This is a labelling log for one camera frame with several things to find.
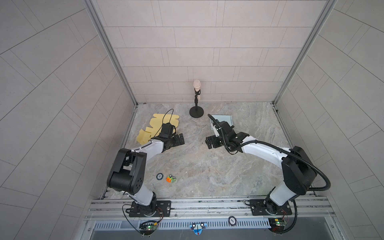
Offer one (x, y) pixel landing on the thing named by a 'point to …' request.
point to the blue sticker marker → (198, 227)
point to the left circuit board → (149, 227)
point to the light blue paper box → (227, 118)
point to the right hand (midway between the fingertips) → (210, 140)
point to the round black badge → (232, 221)
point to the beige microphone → (197, 85)
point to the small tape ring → (158, 178)
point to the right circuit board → (277, 224)
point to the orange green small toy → (171, 179)
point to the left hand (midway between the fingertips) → (181, 137)
